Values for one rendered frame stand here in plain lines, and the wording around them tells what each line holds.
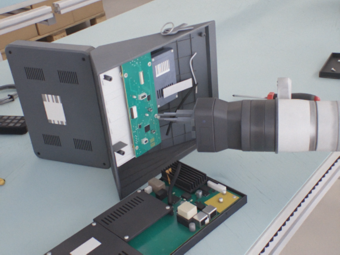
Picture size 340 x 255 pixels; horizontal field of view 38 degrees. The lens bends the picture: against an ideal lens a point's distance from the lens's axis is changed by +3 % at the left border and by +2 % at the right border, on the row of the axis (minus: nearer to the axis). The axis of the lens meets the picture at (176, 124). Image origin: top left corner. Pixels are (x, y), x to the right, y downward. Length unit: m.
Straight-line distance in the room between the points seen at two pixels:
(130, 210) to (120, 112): 0.14
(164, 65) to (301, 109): 0.22
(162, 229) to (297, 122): 0.23
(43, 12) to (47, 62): 1.50
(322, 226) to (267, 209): 1.53
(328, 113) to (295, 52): 0.56
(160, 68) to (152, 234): 0.25
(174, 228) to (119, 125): 0.17
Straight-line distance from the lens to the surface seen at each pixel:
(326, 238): 2.18
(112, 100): 0.70
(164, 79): 0.76
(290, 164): 0.80
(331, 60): 1.17
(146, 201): 0.70
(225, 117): 0.68
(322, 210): 2.31
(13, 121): 1.00
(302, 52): 1.23
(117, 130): 0.72
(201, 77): 0.82
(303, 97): 0.95
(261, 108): 0.68
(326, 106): 0.69
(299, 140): 0.68
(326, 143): 0.69
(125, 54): 0.69
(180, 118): 0.75
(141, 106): 0.73
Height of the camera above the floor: 1.45
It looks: 29 degrees down
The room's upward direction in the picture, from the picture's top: 6 degrees counter-clockwise
